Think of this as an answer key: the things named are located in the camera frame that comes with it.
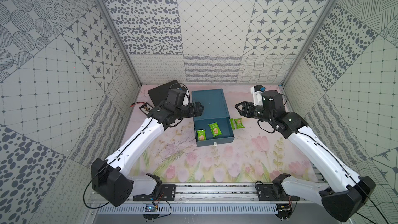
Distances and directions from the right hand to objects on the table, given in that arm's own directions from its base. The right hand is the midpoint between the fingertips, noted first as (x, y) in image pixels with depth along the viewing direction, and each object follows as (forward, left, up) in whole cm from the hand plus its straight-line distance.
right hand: (239, 109), depth 73 cm
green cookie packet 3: (+9, -5, -26) cm, 28 cm away
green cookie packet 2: (-5, +11, -11) cm, 16 cm away
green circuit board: (-37, +42, -29) cm, 63 cm away
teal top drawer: (-6, +14, -12) cm, 19 cm away
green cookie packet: (-8, +18, -11) cm, 23 cm away
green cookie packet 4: (+11, 0, -27) cm, 29 cm away
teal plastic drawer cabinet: (+7, +12, -4) cm, 15 cm away
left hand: (+3, +21, -2) cm, 21 cm away
